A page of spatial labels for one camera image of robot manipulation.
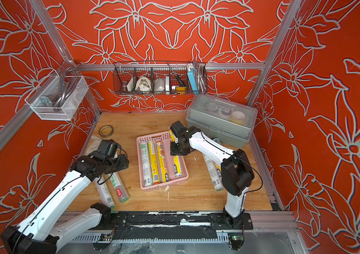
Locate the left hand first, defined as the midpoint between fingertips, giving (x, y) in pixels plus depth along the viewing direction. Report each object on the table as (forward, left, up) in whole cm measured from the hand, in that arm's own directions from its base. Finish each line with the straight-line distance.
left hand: (126, 161), depth 77 cm
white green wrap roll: (-5, -10, -11) cm, 16 cm away
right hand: (+8, -21, -4) cm, 23 cm away
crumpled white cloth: (+17, +31, -15) cm, 38 cm away
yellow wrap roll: (+1, -18, -11) cm, 22 cm away
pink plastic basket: (+24, -16, -11) cm, 31 cm away
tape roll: (+29, +28, -15) cm, 43 cm away
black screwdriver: (+48, -25, +15) cm, 56 cm away
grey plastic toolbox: (+25, -55, +5) cm, 61 cm away
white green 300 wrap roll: (-12, +11, -12) cm, 20 cm away
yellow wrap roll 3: (+4, -49, -12) cm, 50 cm away
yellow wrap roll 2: (+4, -26, -3) cm, 26 cm away
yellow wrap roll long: (+3, -12, -12) cm, 18 cm away
